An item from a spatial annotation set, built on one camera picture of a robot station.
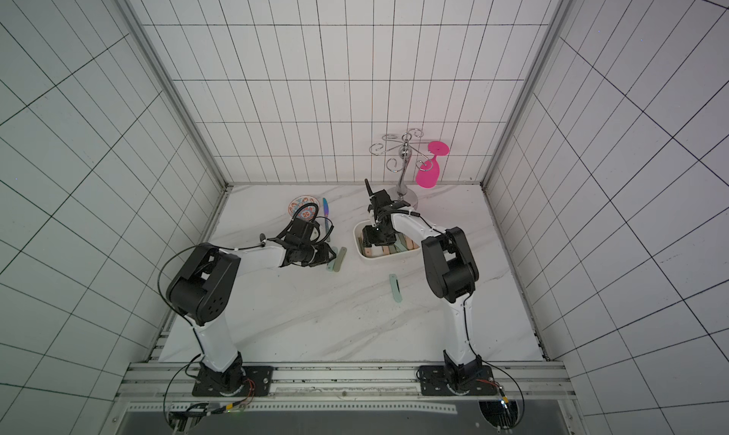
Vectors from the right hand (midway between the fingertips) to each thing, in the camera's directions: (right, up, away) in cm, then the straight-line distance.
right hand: (374, 236), depth 100 cm
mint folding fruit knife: (+7, -16, -10) cm, 20 cm away
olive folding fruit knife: (-13, -8, -2) cm, 15 cm away
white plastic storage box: (+11, -5, -2) cm, 12 cm away
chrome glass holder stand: (+10, +30, -8) cm, 33 cm away
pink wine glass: (+19, +22, +1) cm, 29 cm away
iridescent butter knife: (-20, +10, +13) cm, 26 cm away
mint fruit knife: (-15, -9, -7) cm, 18 cm away
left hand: (-16, -8, -3) cm, 18 cm away
